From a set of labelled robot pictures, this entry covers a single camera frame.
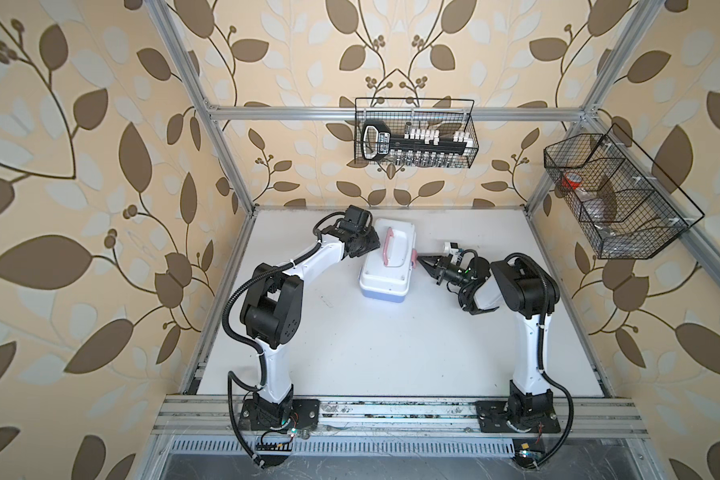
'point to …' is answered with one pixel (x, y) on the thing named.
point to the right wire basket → (628, 210)
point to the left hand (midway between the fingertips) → (381, 239)
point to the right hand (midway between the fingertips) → (418, 260)
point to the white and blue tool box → (391, 259)
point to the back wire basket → (466, 160)
